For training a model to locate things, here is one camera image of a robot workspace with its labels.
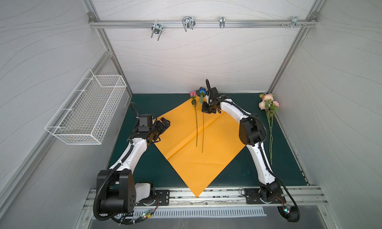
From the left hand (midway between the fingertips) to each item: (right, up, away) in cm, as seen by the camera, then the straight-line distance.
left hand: (168, 123), depth 87 cm
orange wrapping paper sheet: (+19, -15, +5) cm, 24 cm away
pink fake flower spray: (+74, +10, +22) cm, 78 cm away
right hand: (+23, +10, +17) cm, 30 cm away
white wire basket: (-34, +8, -17) cm, 39 cm away
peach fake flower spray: (+66, +10, +22) cm, 71 cm away
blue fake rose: (+21, +21, +22) cm, 36 cm away
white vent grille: (+20, -41, -17) cm, 49 cm away
